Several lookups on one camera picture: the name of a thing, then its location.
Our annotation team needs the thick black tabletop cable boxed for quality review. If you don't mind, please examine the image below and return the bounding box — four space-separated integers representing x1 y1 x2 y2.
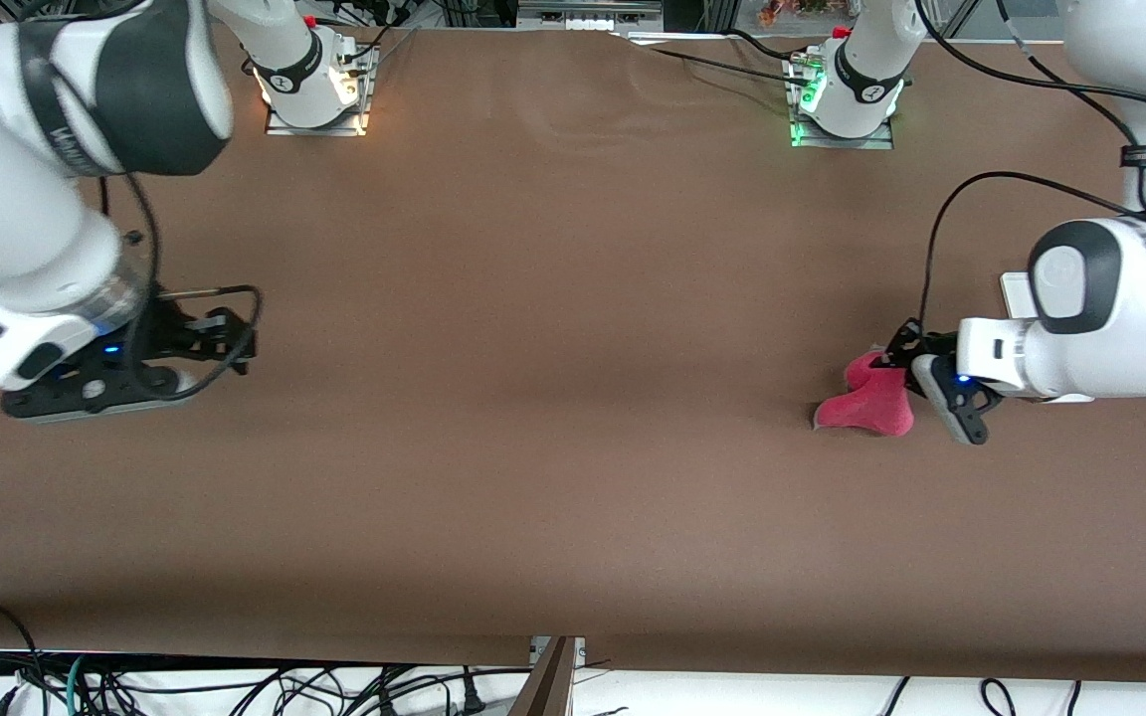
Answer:
727 28 813 63

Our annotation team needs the black base cable bundle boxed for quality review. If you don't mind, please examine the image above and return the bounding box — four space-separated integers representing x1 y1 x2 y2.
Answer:
319 0 415 66

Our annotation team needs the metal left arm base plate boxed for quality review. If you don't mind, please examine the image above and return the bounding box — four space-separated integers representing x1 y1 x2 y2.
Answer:
790 55 895 150

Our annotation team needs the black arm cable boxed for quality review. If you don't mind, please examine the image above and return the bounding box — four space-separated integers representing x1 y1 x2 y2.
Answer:
95 169 265 401
914 0 1146 324

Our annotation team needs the large table cover sheet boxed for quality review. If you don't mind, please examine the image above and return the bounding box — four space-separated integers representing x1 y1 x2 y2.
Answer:
0 18 1146 687

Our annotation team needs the white table bracket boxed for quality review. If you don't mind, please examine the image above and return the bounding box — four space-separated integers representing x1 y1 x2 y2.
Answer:
530 636 586 669

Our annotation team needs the pink microfibre towel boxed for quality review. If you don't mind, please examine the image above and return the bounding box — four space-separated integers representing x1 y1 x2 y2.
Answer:
812 348 917 439

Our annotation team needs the grey power strip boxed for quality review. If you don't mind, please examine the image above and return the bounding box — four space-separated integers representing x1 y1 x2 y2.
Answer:
518 0 664 33

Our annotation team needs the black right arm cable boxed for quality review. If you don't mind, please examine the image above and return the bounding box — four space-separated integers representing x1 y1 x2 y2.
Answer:
95 169 265 401

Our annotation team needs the thin black tabletop cable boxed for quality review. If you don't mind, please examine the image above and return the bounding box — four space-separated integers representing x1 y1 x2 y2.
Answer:
623 42 813 87

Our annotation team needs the dark table leg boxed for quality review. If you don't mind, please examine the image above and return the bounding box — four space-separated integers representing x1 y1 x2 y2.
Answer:
508 636 579 716

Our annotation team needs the aluminium frame strut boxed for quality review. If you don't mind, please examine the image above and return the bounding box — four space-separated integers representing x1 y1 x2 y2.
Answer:
931 0 982 41

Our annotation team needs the red orange clutter pile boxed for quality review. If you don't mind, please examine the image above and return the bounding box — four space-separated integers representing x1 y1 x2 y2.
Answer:
757 0 833 26

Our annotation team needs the white rack base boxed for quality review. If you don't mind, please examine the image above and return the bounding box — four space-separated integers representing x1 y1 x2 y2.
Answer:
1000 270 1097 405

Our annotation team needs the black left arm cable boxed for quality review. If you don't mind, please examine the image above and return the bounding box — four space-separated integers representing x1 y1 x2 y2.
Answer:
914 0 1146 324

